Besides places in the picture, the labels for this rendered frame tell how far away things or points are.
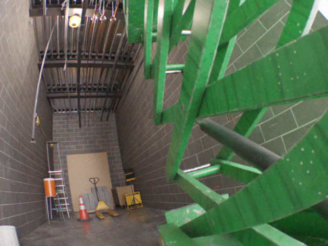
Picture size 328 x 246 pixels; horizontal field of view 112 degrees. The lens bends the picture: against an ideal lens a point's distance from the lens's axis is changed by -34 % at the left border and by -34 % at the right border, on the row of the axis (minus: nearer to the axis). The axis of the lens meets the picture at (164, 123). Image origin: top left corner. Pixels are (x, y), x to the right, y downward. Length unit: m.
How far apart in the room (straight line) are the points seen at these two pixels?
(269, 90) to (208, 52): 0.22
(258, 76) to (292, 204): 0.26
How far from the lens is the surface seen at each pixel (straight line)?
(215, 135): 0.86
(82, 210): 4.77
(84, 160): 7.63
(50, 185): 4.85
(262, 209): 0.38
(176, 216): 1.44
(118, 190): 6.15
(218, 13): 0.46
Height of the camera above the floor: 0.73
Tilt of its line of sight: 19 degrees up
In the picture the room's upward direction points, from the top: 13 degrees counter-clockwise
